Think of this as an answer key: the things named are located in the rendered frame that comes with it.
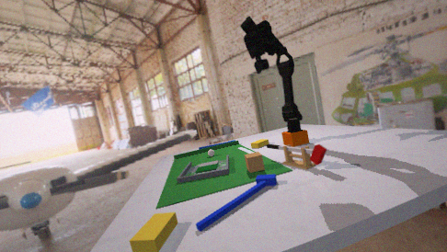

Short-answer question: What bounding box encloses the yellow rectangular block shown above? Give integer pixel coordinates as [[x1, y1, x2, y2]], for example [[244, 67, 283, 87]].
[[130, 212, 178, 252], [251, 139, 269, 148]]

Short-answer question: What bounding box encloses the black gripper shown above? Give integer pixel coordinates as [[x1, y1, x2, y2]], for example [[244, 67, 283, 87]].
[[244, 31, 269, 74]]

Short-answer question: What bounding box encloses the green putting mat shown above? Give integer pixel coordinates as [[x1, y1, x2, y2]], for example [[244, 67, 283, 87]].
[[156, 144, 292, 209]]

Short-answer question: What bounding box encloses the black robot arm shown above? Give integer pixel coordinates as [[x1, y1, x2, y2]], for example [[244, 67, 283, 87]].
[[241, 16, 302, 132]]

